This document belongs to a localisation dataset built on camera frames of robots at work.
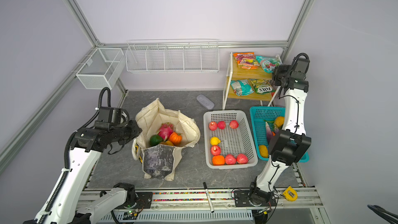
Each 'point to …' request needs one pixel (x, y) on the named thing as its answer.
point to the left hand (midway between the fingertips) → (142, 132)
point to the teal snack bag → (241, 87)
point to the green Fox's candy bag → (262, 86)
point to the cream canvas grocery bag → (161, 160)
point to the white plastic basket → (237, 141)
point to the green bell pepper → (155, 139)
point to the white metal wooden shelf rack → (235, 73)
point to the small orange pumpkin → (175, 138)
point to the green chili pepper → (270, 121)
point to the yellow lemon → (215, 141)
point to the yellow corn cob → (264, 151)
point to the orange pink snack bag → (246, 60)
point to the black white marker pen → (209, 200)
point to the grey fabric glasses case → (205, 101)
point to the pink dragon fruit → (166, 129)
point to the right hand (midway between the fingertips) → (273, 66)
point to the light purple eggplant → (269, 132)
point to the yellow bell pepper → (280, 121)
